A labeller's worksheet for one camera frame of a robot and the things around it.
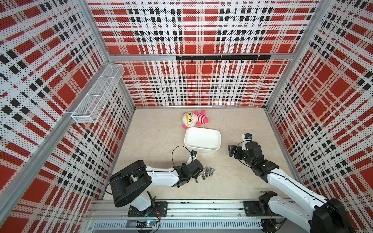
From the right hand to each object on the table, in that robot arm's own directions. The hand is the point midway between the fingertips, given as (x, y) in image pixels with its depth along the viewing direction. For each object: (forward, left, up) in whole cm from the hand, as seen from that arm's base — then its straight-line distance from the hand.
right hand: (236, 146), depth 85 cm
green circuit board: (-37, +49, -9) cm, 62 cm away
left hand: (-7, +25, -11) cm, 28 cm away
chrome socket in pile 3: (-14, +20, -10) cm, 26 cm away
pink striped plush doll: (+25, +28, -4) cm, 38 cm away
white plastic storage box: (+10, +19, -9) cm, 24 cm away
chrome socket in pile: (-11, +18, -10) cm, 23 cm away
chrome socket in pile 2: (-11, +14, -10) cm, 21 cm away
